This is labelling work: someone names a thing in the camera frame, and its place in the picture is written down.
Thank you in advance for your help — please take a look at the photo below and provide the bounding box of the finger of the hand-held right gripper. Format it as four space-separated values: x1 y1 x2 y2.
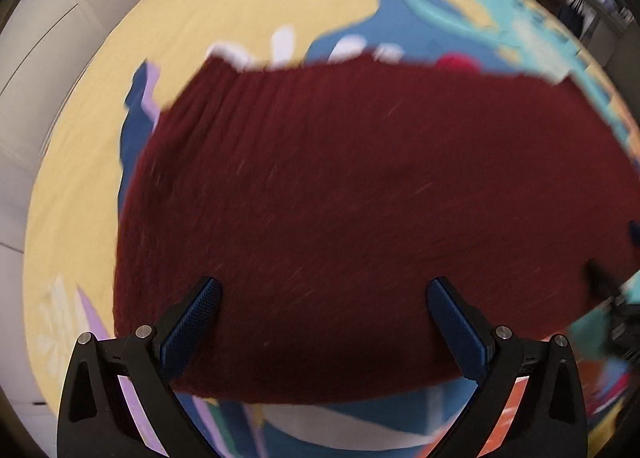
585 258 623 298

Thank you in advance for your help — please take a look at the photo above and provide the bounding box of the white wardrobe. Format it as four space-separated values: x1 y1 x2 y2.
0 0 176 409

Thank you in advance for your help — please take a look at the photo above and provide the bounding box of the yellow dinosaur printed bedsheet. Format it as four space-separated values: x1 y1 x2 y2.
22 0 640 458

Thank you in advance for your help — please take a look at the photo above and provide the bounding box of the dark red knitted sweater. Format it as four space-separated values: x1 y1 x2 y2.
112 52 640 406

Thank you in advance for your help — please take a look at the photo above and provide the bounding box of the dark blue bag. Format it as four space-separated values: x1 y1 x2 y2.
557 3 592 40

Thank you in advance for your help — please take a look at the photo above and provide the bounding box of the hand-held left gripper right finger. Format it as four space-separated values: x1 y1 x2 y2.
426 277 588 458

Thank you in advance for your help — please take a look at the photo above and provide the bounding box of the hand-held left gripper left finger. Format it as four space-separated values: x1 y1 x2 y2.
56 276 222 458

